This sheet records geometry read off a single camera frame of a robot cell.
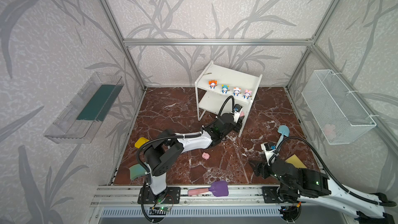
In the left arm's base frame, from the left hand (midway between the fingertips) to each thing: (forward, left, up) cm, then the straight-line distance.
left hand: (243, 111), depth 83 cm
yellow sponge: (-21, -29, -17) cm, 39 cm away
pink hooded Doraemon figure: (-3, +2, +17) cm, 17 cm away
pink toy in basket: (-13, -39, +2) cm, 41 cm away
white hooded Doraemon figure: (-1, +6, +17) cm, 18 cm away
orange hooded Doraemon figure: (+4, +17, +17) cm, 24 cm away
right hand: (-22, -3, -6) cm, 23 cm away
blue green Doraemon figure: (+1, +12, +17) cm, 20 cm away
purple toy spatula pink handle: (-34, +13, -20) cm, 41 cm away
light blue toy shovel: (-2, -30, -19) cm, 35 cm away
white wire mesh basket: (-12, -35, +16) cm, 41 cm away
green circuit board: (-43, +40, -18) cm, 61 cm away
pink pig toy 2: (-19, +21, -17) cm, 33 cm away
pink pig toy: (-3, +1, +1) cm, 3 cm away
